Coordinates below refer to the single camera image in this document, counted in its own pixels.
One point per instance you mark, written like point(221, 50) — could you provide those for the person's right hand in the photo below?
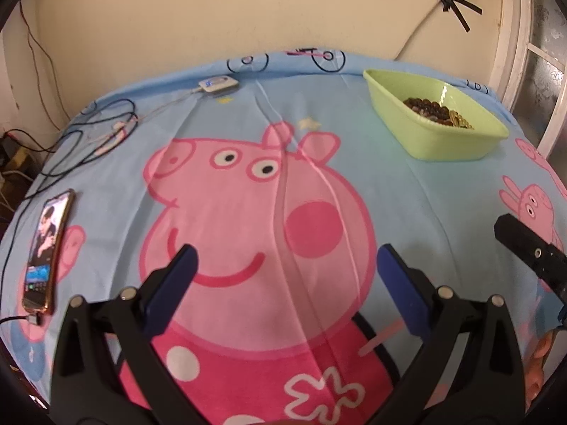
point(538, 363)

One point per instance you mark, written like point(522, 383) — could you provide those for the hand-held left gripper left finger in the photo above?
point(170, 292)

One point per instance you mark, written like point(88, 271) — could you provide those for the small white electronic device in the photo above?
point(218, 85)

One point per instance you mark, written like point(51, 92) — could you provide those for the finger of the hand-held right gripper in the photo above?
point(527, 248)

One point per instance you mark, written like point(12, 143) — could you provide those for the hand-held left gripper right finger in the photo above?
point(403, 292)

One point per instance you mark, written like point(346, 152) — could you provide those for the smartphone with lit screen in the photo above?
point(46, 252)

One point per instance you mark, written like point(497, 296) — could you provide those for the blue cartoon pig blanket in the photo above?
point(265, 212)

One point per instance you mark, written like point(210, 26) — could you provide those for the white window frame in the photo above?
point(514, 53)

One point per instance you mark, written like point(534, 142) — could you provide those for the light green plastic basin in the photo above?
point(443, 146)

